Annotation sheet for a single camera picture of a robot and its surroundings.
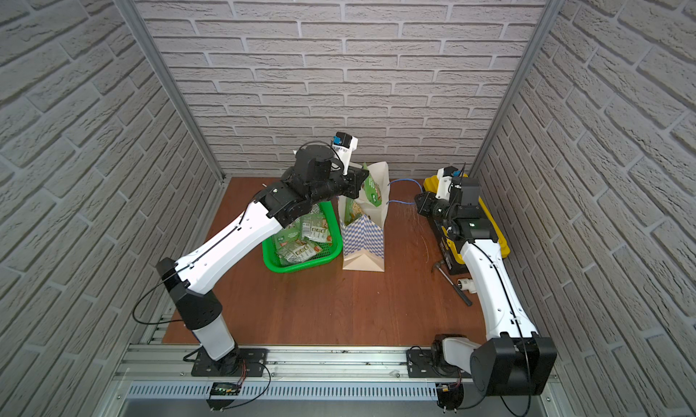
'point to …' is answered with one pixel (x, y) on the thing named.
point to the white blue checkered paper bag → (363, 240)
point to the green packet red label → (314, 228)
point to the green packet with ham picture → (372, 190)
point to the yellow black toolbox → (451, 255)
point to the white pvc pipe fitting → (466, 285)
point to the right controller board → (449, 396)
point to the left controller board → (222, 395)
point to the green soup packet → (352, 211)
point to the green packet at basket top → (291, 251)
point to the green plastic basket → (330, 253)
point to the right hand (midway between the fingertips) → (422, 196)
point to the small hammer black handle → (456, 289)
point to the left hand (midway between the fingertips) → (360, 160)
